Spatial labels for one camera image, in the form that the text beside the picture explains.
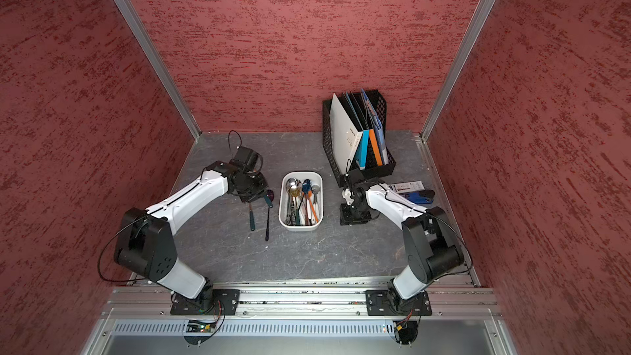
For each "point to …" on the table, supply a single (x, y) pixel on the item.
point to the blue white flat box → (407, 188)
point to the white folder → (344, 135)
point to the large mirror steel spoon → (291, 183)
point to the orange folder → (375, 147)
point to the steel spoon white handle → (315, 189)
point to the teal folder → (361, 145)
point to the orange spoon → (310, 195)
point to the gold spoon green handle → (295, 191)
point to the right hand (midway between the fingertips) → (347, 225)
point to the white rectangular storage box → (287, 204)
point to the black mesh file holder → (379, 102)
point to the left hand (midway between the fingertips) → (267, 196)
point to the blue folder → (377, 126)
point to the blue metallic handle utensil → (306, 186)
